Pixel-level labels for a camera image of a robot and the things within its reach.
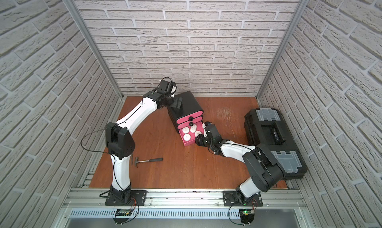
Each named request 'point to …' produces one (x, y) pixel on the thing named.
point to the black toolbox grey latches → (267, 126)
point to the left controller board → (121, 215)
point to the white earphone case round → (197, 133)
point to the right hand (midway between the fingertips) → (198, 138)
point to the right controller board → (246, 216)
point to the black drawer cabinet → (190, 106)
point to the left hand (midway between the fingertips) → (178, 99)
